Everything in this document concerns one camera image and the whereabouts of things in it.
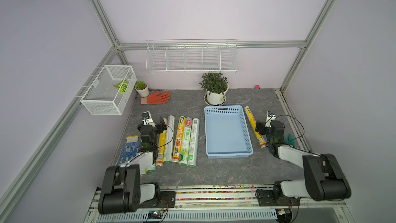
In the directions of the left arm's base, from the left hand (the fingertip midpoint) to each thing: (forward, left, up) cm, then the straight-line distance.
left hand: (154, 119), depth 87 cm
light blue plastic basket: (-6, -43, -13) cm, 45 cm away
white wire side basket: (+10, +22, +13) cm, 28 cm away
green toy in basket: (+12, +15, +15) cm, 24 cm away
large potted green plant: (+21, -38, +3) cm, 44 cm away
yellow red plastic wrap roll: (-9, -13, -11) cm, 19 cm away
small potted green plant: (+32, +14, -7) cm, 36 cm away
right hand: (-3, -66, -4) cm, 66 cm away
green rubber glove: (-12, -80, -13) cm, 82 cm away
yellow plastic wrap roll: (0, -60, -10) cm, 61 cm away
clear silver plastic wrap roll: (-8, -7, -12) cm, 16 cm away
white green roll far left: (-24, +1, -11) cm, 27 cm away
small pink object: (+35, -75, -14) cm, 84 cm away
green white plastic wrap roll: (-11, -17, -10) cm, 23 cm away
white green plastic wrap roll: (-15, -21, -10) cm, 28 cm away
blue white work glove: (-11, +17, -14) cm, 25 cm away
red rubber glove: (+28, +7, -15) cm, 33 cm away
